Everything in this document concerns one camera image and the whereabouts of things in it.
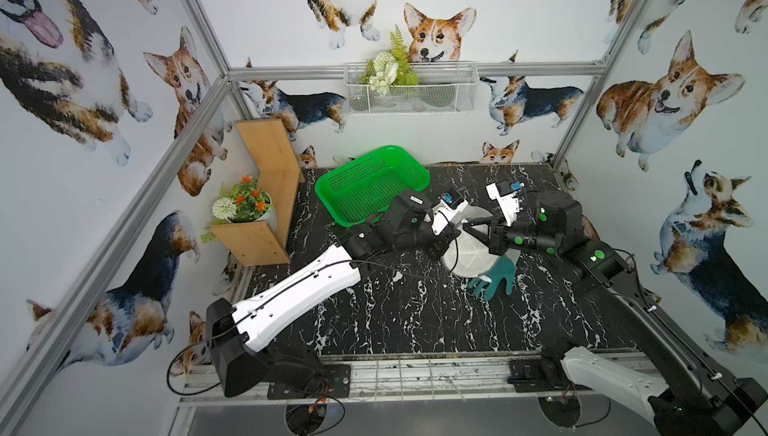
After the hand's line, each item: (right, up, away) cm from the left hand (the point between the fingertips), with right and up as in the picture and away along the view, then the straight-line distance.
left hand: (455, 220), depth 68 cm
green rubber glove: (+14, -21, +22) cm, 33 cm away
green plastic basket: (-28, +7, +46) cm, 54 cm away
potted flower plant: (-56, +4, +15) cm, 58 cm away
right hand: (+3, +1, -2) cm, 4 cm away
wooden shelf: (-51, -8, +17) cm, 54 cm away
